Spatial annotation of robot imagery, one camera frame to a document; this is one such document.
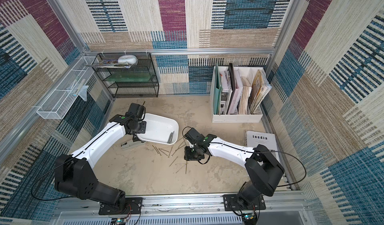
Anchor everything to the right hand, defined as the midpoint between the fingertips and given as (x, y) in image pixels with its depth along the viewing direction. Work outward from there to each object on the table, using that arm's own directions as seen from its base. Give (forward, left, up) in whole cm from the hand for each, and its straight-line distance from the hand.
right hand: (185, 157), depth 83 cm
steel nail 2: (+3, +5, -6) cm, 9 cm away
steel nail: (+8, +19, -6) cm, 21 cm away
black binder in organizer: (+40, -29, +23) cm, 54 cm away
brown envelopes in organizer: (+33, -44, +19) cm, 59 cm away
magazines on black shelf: (+48, +45, +28) cm, 71 cm away
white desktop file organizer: (+28, -29, +20) cm, 45 cm away
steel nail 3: (+15, +10, -5) cm, 19 cm away
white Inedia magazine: (+12, -41, -3) cm, 43 cm away
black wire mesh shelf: (+52, +40, +16) cm, 68 cm away
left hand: (+15, +27, +8) cm, 32 cm away
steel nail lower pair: (-4, 0, -6) cm, 7 cm away
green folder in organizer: (+26, -18, +23) cm, 40 cm away
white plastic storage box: (+20, +18, -2) cm, 27 cm away
